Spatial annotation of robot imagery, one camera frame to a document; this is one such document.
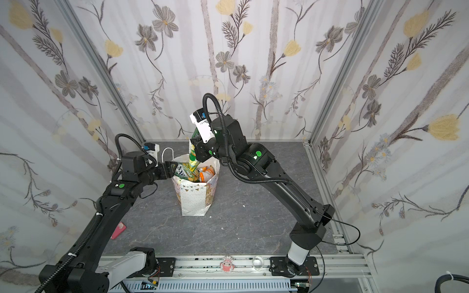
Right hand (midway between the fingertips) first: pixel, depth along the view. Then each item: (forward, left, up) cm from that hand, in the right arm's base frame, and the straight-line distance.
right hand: (190, 134), depth 55 cm
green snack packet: (+4, +8, -28) cm, 30 cm away
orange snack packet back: (+3, -1, -28) cm, 29 cm away
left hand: (+6, +14, -22) cm, 27 cm away
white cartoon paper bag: (-7, +2, -33) cm, 34 cm away
